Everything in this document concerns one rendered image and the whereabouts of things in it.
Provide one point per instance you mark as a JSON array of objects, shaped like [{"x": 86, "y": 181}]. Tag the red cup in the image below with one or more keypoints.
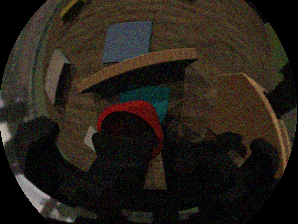
[{"x": 113, "y": 121}]

